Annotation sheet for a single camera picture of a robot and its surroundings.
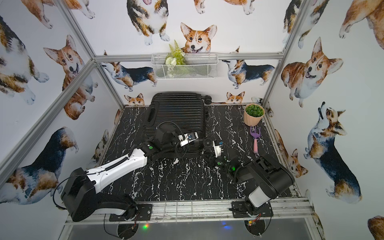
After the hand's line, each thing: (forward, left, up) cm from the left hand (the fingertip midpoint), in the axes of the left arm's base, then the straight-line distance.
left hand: (192, 133), depth 79 cm
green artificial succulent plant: (+25, -42, -10) cm, 50 cm away
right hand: (-7, -4, -13) cm, 15 cm away
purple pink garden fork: (+11, -43, -21) cm, 49 cm away
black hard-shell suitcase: (+17, +4, -2) cm, 18 cm away
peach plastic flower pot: (+19, -39, -14) cm, 45 cm away
